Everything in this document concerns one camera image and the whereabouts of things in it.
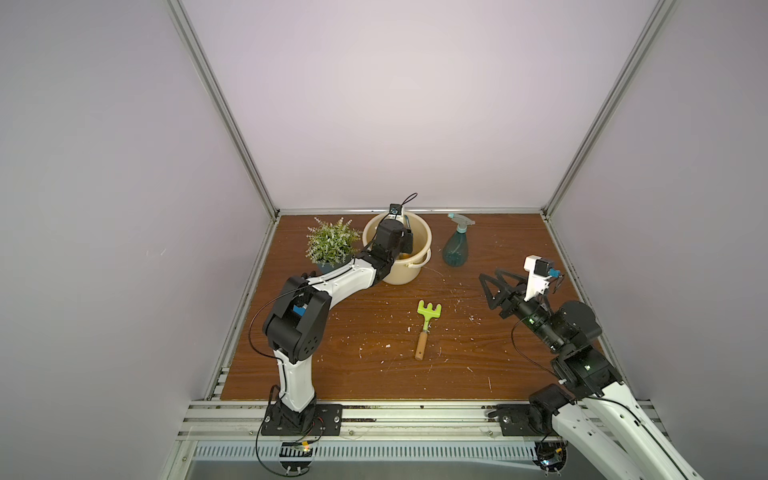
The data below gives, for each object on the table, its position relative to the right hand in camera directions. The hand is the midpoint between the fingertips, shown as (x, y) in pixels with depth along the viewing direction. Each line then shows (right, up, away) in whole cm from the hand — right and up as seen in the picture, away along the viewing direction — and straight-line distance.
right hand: (493, 269), depth 65 cm
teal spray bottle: (-1, +3, +37) cm, 37 cm away
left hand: (-17, +11, +26) cm, 33 cm away
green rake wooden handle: (-12, -17, +27) cm, 33 cm away
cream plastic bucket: (-19, -4, +29) cm, 35 cm away
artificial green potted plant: (-41, +5, +22) cm, 47 cm away
